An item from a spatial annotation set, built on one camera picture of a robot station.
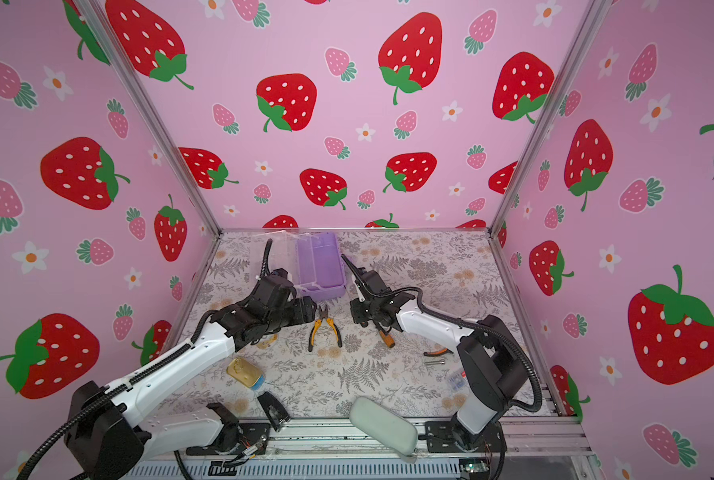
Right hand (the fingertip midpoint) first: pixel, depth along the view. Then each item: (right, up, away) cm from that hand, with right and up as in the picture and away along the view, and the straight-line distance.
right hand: (353, 305), depth 89 cm
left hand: (-12, +1, -8) cm, 14 cm away
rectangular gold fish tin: (-29, -18, -7) cm, 35 cm away
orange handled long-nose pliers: (+26, -14, 0) cm, 29 cm away
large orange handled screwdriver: (+10, -10, +3) cm, 14 cm away
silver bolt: (+24, -16, -2) cm, 29 cm away
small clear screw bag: (+30, -20, -7) cm, 37 cm away
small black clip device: (-20, -26, -11) cm, 35 cm away
